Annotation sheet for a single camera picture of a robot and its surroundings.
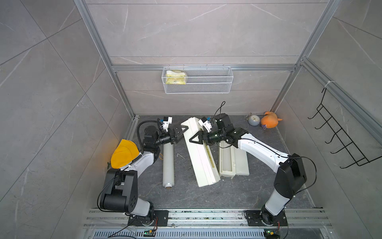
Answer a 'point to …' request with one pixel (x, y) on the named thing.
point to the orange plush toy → (270, 119)
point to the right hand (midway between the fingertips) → (194, 141)
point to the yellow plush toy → (126, 151)
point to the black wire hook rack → (358, 157)
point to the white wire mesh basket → (197, 80)
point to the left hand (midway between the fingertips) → (187, 130)
